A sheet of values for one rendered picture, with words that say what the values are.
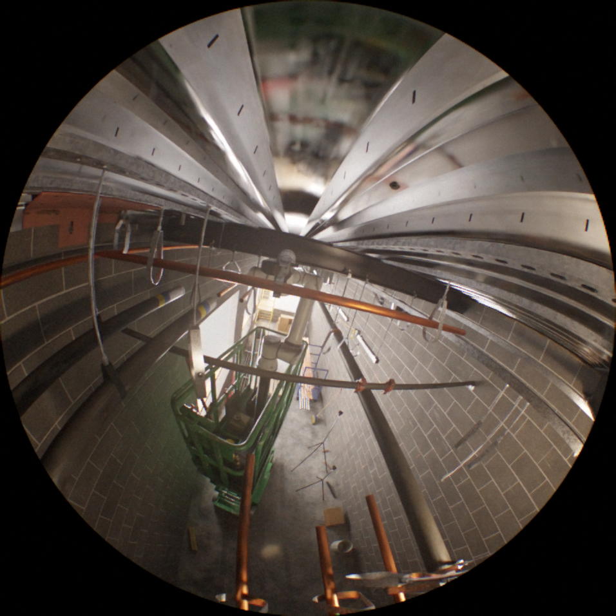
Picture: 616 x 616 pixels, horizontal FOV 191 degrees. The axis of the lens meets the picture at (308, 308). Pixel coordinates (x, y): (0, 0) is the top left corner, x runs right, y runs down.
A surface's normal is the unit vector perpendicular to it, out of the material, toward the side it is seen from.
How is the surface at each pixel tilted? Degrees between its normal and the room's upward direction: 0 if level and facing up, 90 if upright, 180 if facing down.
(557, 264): 90
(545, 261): 90
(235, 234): 90
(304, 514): 0
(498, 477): 90
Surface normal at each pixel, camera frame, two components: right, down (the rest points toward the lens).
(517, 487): -0.97, -0.21
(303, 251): 0.08, 0.32
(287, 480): 0.24, -0.93
